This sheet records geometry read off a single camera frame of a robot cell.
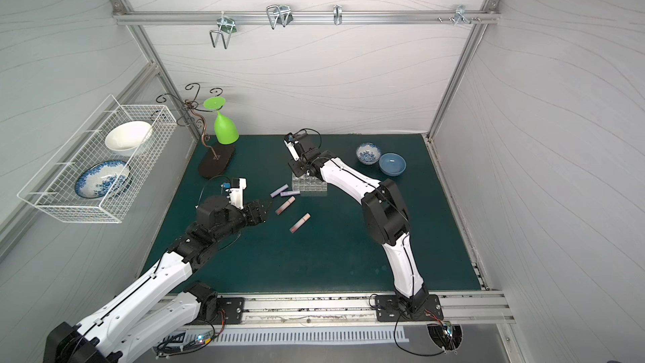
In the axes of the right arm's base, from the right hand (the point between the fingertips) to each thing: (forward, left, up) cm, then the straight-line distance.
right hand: (298, 156), depth 94 cm
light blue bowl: (+9, -39, -14) cm, 42 cm away
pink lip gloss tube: (-14, +5, -13) cm, 20 cm away
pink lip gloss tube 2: (-18, -4, -14) cm, 23 cm away
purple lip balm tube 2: (-9, +4, -13) cm, 16 cm away
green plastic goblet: (+5, +28, +8) cm, 29 cm away
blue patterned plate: (-26, +46, +19) cm, 57 cm away
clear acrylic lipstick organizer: (-6, -3, -11) cm, 13 cm away
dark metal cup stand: (+5, +40, -14) cm, 43 cm away
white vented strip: (-54, -4, -15) cm, 56 cm away
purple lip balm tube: (-7, +9, -13) cm, 17 cm away
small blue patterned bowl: (+14, -28, -13) cm, 34 cm away
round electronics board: (-52, -48, -17) cm, 73 cm away
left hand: (-22, +6, +4) cm, 24 cm away
